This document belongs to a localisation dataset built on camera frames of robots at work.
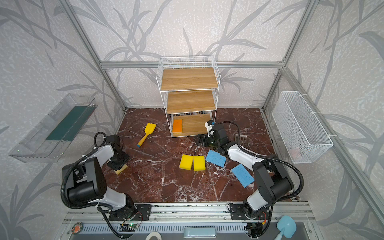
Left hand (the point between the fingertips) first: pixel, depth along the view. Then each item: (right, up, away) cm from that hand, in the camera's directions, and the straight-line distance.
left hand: (127, 157), depth 91 cm
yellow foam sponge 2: (+45, -3, -2) cm, 45 cm away
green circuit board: (+11, -29, -20) cm, 37 cm away
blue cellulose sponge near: (+55, -1, 0) cm, 55 cm away
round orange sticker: (-12, -28, -22) cm, 37 cm away
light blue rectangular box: (+45, -26, -27) cm, 58 cm away
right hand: (+44, +14, -3) cm, 47 cm away
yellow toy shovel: (+8, +16, +17) cm, 25 cm away
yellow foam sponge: (+37, -3, 0) cm, 37 cm away
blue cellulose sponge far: (+71, -10, -7) cm, 72 cm away
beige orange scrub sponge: (+29, +19, +17) cm, 38 cm away
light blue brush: (+87, -28, -21) cm, 93 cm away
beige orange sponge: (+1, -5, -5) cm, 7 cm away
